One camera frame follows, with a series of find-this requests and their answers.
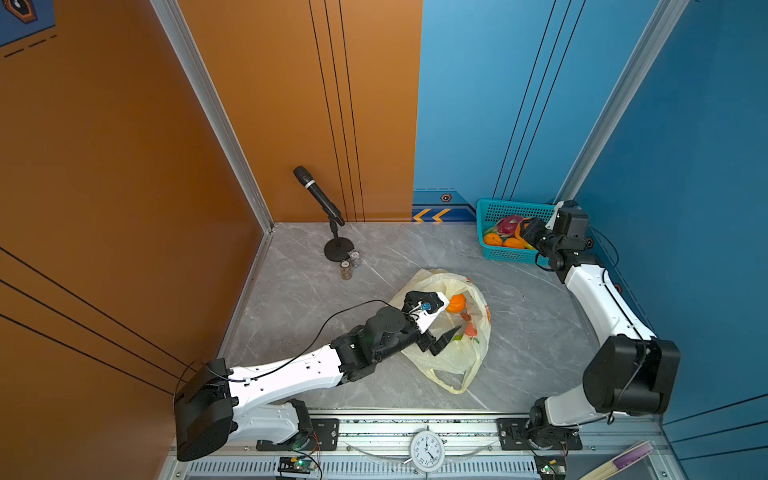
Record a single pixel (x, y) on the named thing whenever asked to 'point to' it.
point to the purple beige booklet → (622, 461)
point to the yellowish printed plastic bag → (457, 362)
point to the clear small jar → (355, 259)
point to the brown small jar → (346, 270)
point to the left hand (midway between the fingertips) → (446, 307)
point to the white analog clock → (427, 450)
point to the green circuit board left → (295, 464)
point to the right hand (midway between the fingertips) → (524, 224)
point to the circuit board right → (551, 467)
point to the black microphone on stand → (337, 248)
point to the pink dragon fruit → (507, 226)
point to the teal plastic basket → (490, 211)
